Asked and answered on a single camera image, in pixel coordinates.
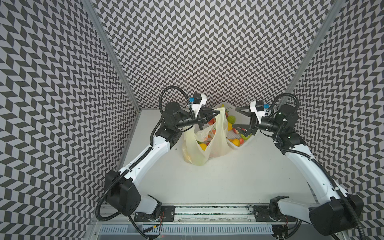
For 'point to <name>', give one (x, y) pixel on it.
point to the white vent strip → (187, 229)
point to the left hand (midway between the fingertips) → (219, 112)
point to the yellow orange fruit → (236, 142)
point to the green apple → (231, 119)
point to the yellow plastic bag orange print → (210, 140)
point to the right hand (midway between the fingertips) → (233, 121)
